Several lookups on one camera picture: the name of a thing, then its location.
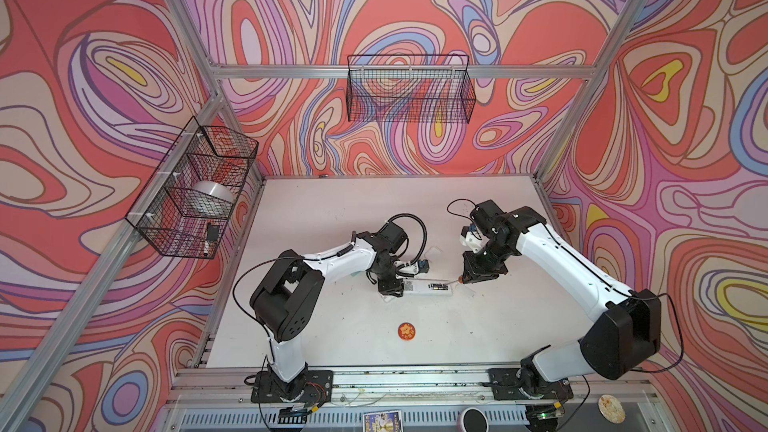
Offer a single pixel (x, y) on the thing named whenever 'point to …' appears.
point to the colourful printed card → (389, 421)
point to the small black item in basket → (213, 232)
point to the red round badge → (406, 331)
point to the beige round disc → (611, 409)
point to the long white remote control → (427, 287)
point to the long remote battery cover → (466, 291)
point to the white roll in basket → (216, 190)
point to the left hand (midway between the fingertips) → (400, 281)
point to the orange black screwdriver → (460, 279)
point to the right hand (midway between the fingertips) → (475, 286)
